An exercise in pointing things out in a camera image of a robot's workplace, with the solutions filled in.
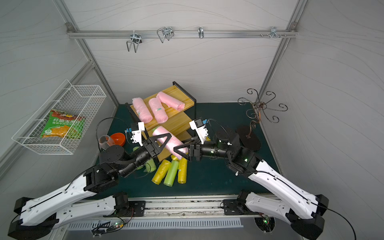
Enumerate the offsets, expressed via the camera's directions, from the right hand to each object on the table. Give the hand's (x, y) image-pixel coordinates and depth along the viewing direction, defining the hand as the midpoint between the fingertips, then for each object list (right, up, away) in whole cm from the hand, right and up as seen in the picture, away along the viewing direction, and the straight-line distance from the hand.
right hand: (177, 146), depth 55 cm
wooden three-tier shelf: (-4, +8, +33) cm, 34 cm away
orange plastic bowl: (-43, -3, +41) cm, 59 cm away
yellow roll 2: (-1, -22, +25) cm, 33 cm away
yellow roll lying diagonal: (-6, -14, +33) cm, 36 cm away
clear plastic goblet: (-42, -2, +24) cm, 49 cm away
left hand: (-3, +3, -2) cm, 5 cm away
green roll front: (-7, -21, +27) cm, 35 cm away
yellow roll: (-13, -21, +31) cm, 39 cm away
